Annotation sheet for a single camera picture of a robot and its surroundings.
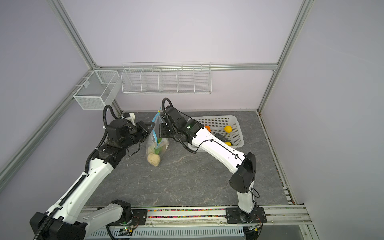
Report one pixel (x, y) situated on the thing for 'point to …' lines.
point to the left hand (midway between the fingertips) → (156, 125)
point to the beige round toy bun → (153, 159)
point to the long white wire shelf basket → (166, 77)
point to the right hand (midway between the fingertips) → (160, 131)
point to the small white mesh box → (98, 91)
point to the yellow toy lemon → (228, 128)
